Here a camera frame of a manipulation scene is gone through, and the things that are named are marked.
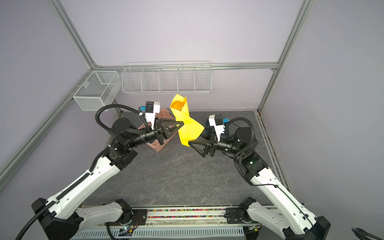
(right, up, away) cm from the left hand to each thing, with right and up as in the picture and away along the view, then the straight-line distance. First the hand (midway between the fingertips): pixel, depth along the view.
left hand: (182, 126), depth 54 cm
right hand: (+3, -4, +2) cm, 6 cm away
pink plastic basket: (-21, -12, +38) cm, 45 cm away
